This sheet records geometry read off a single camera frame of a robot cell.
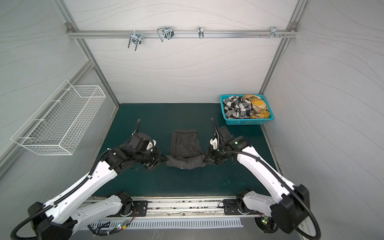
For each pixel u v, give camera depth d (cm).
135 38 79
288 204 38
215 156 65
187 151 93
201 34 78
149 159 62
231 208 73
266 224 72
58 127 68
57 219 38
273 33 77
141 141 56
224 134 60
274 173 44
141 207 74
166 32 76
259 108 104
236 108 108
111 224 70
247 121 101
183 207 75
